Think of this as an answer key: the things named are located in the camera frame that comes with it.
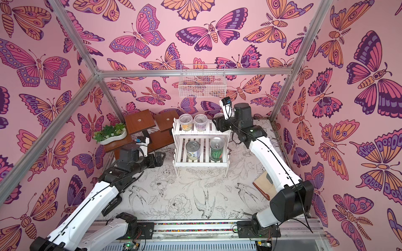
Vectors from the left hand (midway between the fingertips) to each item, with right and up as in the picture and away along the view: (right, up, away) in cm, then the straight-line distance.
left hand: (159, 152), depth 78 cm
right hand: (+28, +18, -2) cm, 33 cm away
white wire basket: (+21, +42, +27) cm, 54 cm away
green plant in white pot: (-28, +10, +6) cm, 31 cm away
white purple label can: (+17, +1, +1) cm, 17 cm away
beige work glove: (+57, -19, +8) cm, 60 cm away
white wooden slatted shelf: (+24, +1, +10) cm, 26 cm away
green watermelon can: (+29, +4, -2) cm, 29 cm away
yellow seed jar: (+14, +16, -3) cm, 21 cm away
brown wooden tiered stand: (-9, +9, +31) cm, 33 cm away
